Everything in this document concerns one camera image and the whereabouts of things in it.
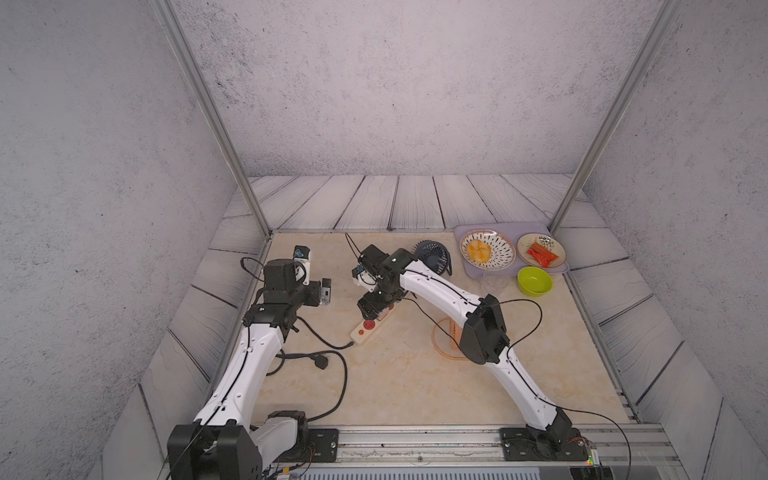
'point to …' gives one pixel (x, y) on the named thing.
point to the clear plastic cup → (494, 283)
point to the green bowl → (534, 281)
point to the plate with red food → (541, 251)
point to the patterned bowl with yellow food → (488, 249)
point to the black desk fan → (433, 255)
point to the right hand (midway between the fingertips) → (375, 308)
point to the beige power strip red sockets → (366, 327)
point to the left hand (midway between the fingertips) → (316, 278)
